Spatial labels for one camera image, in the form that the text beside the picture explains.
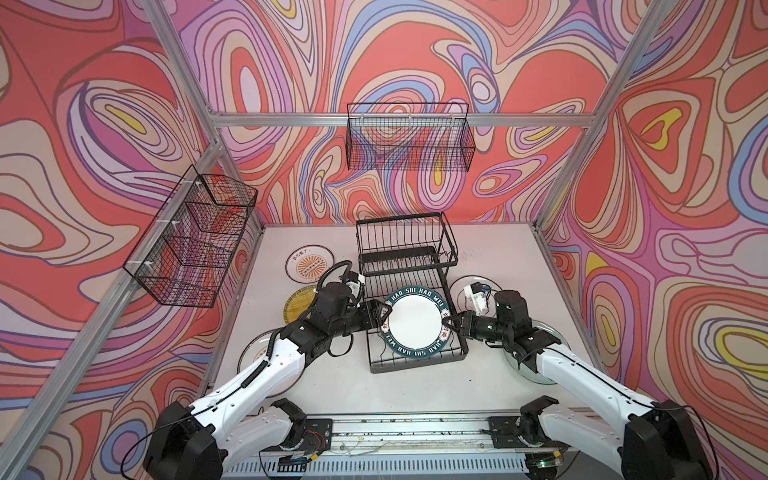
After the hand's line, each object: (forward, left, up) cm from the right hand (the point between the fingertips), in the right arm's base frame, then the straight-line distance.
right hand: (445, 327), depth 80 cm
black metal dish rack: (+34, +10, -8) cm, 36 cm away
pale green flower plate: (+2, -34, -9) cm, 36 cm away
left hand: (+2, +15, +7) cm, 17 cm away
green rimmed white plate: (0, +8, +1) cm, 8 cm away
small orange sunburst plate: (+31, +45, -10) cm, 56 cm away
